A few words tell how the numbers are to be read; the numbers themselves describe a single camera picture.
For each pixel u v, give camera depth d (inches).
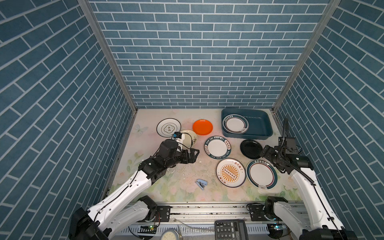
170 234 25.7
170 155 22.7
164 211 29.1
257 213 29.1
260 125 44.6
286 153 23.0
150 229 28.4
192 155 25.9
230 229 26.7
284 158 21.6
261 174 34.4
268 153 27.8
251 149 39.2
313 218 16.6
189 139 40.1
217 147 39.0
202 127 43.2
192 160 25.8
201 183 32.4
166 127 42.7
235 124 42.8
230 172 34.3
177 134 26.3
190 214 29.7
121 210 17.7
